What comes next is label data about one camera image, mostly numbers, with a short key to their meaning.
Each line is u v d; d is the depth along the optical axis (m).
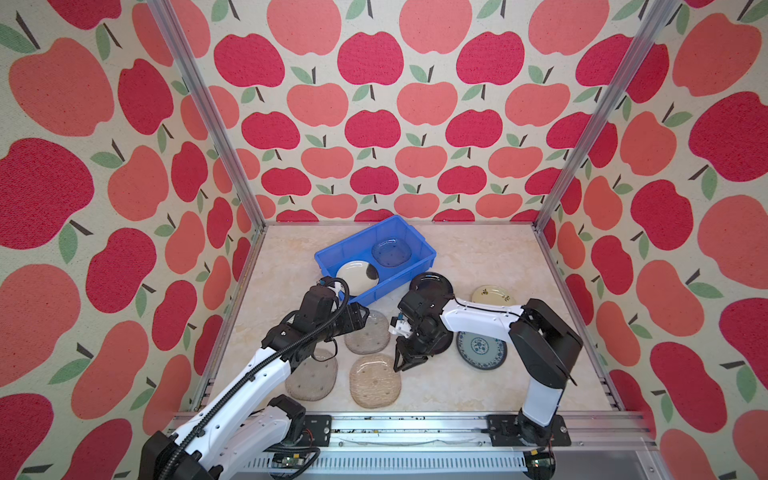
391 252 1.13
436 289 1.01
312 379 0.84
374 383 0.82
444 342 0.88
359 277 1.03
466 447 0.73
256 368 0.49
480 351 0.88
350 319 0.68
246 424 0.57
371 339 0.90
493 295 0.99
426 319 0.67
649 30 0.72
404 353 0.75
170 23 0.71
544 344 0.48
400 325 0.83
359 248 1.06
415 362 0.77
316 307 0.58
